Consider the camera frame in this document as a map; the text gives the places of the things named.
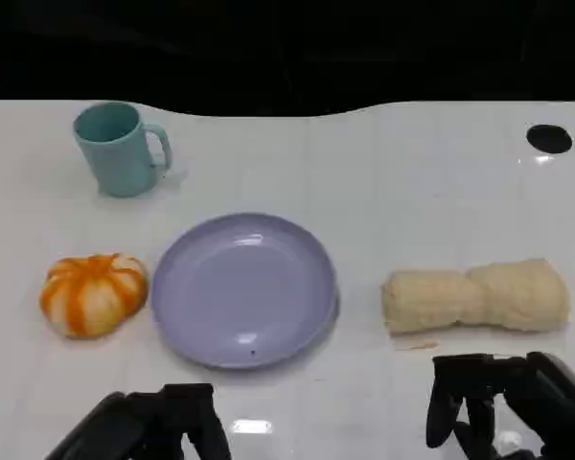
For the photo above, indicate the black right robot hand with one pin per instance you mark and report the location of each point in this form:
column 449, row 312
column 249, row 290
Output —
column 546, row 393

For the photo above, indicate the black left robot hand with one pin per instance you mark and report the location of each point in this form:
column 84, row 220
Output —
column 144, row 421

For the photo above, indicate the lilac plate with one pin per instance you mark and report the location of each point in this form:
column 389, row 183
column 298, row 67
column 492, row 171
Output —
column 244, row 292

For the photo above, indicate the pale green mug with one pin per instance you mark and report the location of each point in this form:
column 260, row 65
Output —
column 120, row 163

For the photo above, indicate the orange and white bread roll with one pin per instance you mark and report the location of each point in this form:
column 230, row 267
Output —
column 93, row 297

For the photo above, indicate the beige towel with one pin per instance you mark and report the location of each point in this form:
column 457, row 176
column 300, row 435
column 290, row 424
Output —
column 474, row 299

